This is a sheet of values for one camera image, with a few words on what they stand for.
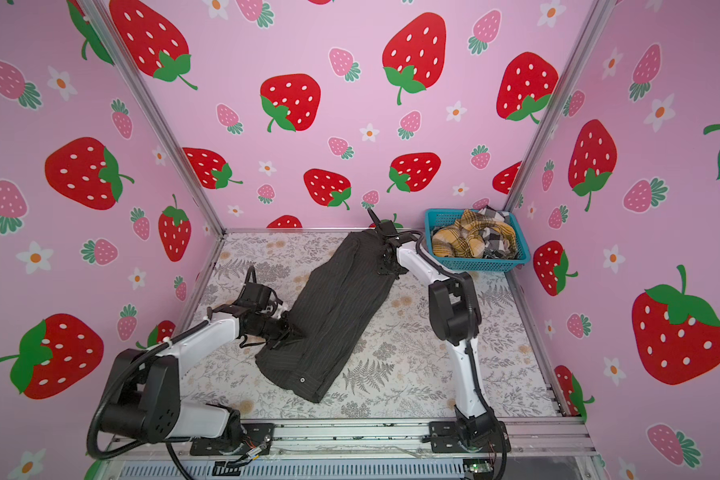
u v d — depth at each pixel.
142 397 0.43
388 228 0.83
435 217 1.18
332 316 0.95
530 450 0.73
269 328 0.75
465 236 1.06
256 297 0.73
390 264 0.76
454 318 0.58
